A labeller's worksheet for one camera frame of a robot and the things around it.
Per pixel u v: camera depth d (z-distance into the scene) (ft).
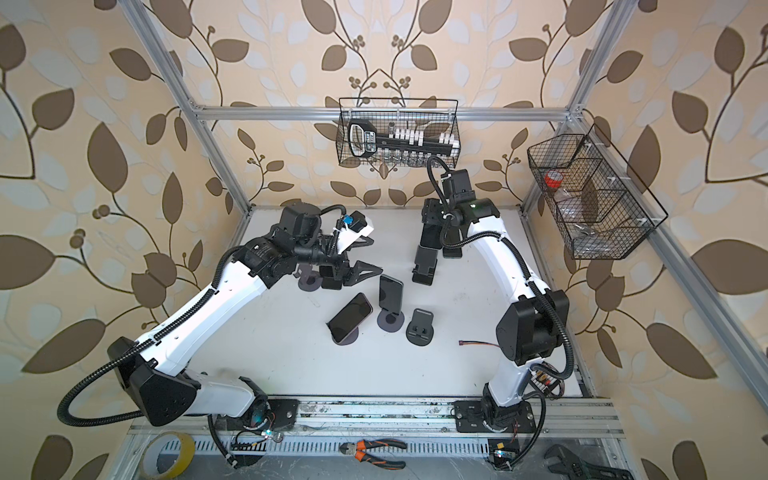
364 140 2.77
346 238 1.87
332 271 2.92
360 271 1.96
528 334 1.50
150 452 2.19
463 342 2.84
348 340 2.68
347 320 2.73
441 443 2.33
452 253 3.51
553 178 2.84
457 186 2.07
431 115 2.99
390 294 2.65
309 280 3.25
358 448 2.28
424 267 3.15
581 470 2.19
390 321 2.98
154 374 1.28
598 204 2.69
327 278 3.13
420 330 2.76
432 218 2.47
